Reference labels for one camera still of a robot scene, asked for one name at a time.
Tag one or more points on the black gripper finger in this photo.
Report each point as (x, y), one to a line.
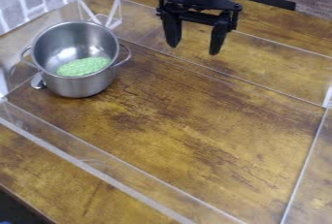
(219, 35)
(173, 28)

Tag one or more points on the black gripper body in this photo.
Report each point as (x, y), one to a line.
(207, 12)

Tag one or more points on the green bumpy object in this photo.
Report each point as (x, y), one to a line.
(82, 67)

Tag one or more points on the silver steel pot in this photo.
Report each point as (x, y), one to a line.
(76, 54)

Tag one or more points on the clear acrylic barrier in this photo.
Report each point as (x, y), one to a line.
(199, 139)

